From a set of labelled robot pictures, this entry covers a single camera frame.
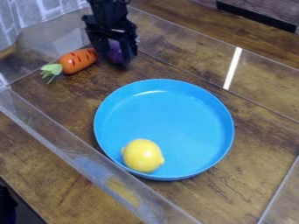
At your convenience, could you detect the clear acrylic enclosure wall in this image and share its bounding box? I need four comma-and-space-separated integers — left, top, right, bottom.
0, 5, 299, 224

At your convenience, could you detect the orange toy carrot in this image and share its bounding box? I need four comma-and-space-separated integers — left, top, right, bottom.
41, 48, 98, 83

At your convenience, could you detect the yellow toy lemon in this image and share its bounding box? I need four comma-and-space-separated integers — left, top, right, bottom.
121, 139, 164, 173

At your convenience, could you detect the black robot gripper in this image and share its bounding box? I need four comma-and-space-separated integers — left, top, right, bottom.
81, 0, 137, 66

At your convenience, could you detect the purple toy eggplant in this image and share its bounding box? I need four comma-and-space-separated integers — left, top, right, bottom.
106, 39, 125, 65

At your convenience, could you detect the blue round plastic tray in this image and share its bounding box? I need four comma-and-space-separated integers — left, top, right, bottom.
93, 79, 234, 181

